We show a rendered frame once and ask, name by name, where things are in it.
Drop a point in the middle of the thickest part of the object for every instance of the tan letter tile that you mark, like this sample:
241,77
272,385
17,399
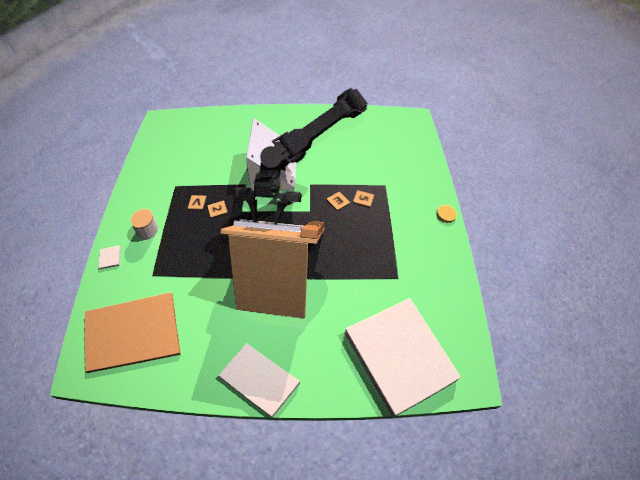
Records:
363,198
338,200
217,209
196,202

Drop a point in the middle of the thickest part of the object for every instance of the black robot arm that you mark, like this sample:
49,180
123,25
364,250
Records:
293,145

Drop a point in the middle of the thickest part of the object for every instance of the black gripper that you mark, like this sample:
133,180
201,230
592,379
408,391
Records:
249,196

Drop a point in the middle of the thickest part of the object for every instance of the orange round disc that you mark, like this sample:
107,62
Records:
446,214

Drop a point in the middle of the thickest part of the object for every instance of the orange flat rectangular board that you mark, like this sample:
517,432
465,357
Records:
131,332

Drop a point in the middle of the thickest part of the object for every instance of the pale pink flat rectangular slab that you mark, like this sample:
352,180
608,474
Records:
403,359

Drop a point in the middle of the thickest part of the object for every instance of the grey cylinder with orange top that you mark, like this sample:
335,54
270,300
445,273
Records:
144,224

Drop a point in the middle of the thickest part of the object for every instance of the pale pink flat square tile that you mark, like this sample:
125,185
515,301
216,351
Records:
109,257

